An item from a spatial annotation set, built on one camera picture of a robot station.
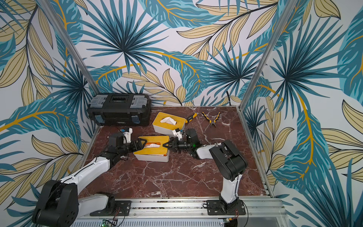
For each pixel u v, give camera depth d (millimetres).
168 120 931
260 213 747
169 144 837
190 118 1101
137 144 778
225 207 642
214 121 1097
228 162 502
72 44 821
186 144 786
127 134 782
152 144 858
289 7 689
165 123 982
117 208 720
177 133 858
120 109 960
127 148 742
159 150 818
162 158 858
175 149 789
